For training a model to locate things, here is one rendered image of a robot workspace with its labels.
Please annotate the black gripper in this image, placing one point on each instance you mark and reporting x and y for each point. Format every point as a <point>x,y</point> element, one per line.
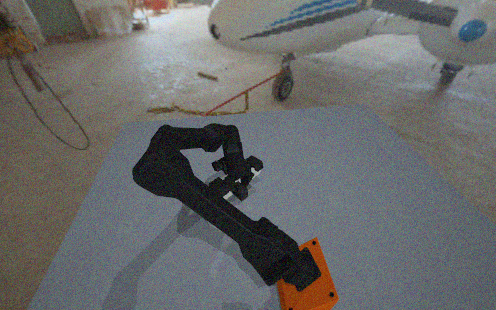
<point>240,170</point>

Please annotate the black two-prong plug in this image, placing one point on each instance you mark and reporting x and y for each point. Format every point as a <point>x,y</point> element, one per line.
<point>242,191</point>

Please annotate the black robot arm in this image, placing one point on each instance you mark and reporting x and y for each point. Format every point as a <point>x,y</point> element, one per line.
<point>164,171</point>

